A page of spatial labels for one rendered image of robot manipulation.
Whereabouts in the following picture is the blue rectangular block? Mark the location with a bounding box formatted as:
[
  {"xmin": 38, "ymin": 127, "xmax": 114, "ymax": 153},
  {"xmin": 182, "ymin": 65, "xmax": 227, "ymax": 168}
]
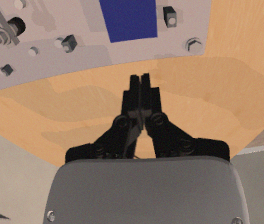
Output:
[{"xmin": 99, "ymin": 0, "xmax": 158, "ymax": 43}]

